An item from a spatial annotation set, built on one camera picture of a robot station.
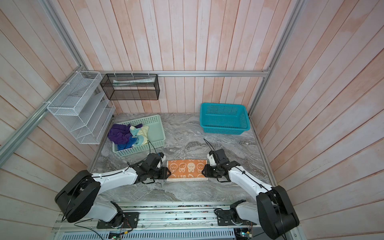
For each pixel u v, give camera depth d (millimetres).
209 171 775
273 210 413
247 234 698
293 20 718
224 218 731
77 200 429
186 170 886
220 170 633
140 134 1027
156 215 746
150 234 701
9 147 519
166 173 797
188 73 977
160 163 730
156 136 990
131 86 1050
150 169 688
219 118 1171
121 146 952
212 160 811
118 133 957
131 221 733
